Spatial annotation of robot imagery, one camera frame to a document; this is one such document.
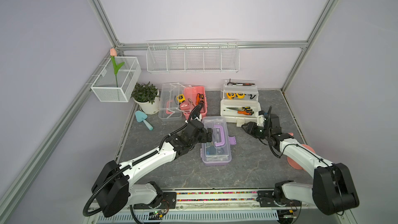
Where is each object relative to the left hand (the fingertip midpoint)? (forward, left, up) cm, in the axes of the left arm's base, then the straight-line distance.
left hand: (205, 131), depth 81 cm
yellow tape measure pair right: (+29, -26, -6) cm, 40 cm away
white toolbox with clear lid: (+25, -26, -9) cm, 37 cm away
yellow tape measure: (+30, +14, -6) cm, 34 cm away
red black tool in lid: (+38, -29, -3) cm, 48 cm away
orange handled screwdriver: (+19, -29, -13) cm, 37 cm away
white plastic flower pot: (+28, +38, -12) cm, 48 cm away
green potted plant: (+28, +35, +3) cm, 45 cm away
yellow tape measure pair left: (+30, -20, -6) cm, 36 cm away
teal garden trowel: (+23, +43, -15) cm, 51 cm away
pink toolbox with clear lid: (+30, +18, -7) cm, 35 cm away
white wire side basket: (+24, +53, +15) cm, 60 cm away
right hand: (+4, -22, -4) cm, 22 cm away
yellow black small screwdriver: (+25, -29, -13) cm, 41 cm away
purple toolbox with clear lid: (-10, -5, -5) cm, 12 cm away
